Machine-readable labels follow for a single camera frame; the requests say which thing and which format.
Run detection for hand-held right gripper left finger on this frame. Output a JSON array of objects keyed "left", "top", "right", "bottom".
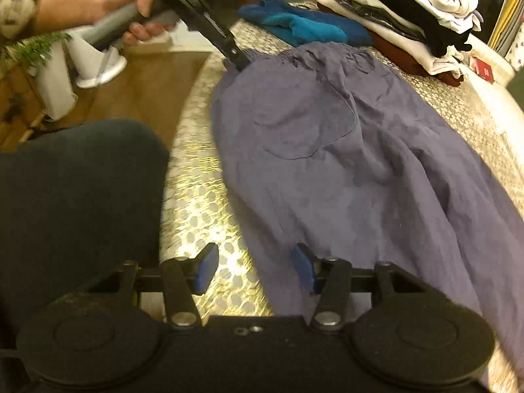
[{"left": 86, "top": 242, "right": 220, "bottom": 331}]

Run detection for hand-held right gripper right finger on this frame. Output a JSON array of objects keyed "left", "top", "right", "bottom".
[{"left": 290, "top": 243, "right": 428, "bottom": 331}]

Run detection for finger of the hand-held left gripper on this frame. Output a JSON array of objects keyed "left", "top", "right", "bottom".
[{"left": 223, "top": 43, "right": 252, "bottom": 73}]

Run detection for purple pants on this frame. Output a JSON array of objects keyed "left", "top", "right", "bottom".
[{"left": 211, "top": 41, "right": 524, "bottom": 393}]

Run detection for person's left forearm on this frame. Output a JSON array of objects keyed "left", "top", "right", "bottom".
[{"left": 0, "top": 0, "right": 108, "bottom": 44}]

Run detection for stack of folded clothes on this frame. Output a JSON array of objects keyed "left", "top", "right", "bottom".
[{"left": 308, "top": 0, "right": 484, "bottom": 86}]

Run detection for blue and teal folded garment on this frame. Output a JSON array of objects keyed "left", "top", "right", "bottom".
[{"left": 237, "top": 0, "right": 373, "bottom": 47}]

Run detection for person's black trouser leg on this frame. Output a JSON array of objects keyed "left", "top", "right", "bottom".
[{"left": 0, "top": 119, "right": 170, "bottom": 336}]

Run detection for green plant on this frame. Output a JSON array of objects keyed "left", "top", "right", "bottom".
[{"left": 0, "top": 33, "right": 72, "bottom": 76}]

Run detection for wooden cabinet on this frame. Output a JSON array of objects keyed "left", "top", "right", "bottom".
[{"left": 0, "top": 61, "right": 46, "bottom": 152}]

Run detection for red booklet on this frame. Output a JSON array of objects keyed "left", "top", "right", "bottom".
[{"left": 470, "top": 55, "right": 494, "bottom": 84}]

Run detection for yellow curtain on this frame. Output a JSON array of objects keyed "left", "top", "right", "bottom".
[{"left": 489, "top": 0, "right": 517, "bottom": 56}]

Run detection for white printed bag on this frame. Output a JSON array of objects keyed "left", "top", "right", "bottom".
[{"left": 505, "top": 16, "right": 524, "bottom": 70}]

